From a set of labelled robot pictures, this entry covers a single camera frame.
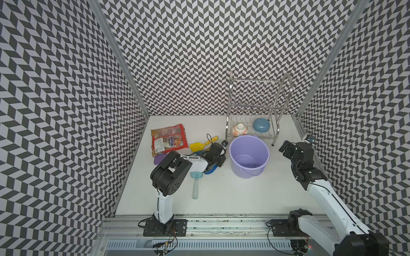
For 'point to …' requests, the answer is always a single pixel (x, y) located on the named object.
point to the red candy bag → (168, 138)
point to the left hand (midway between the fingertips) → (219, 155)
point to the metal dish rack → (255, 106)
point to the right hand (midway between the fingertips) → (291, 148)
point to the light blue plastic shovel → (196, 175)
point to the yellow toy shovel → (197, 146)
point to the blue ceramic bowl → (261, 125)
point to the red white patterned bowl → (239, 130)
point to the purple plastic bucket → (249, 155)
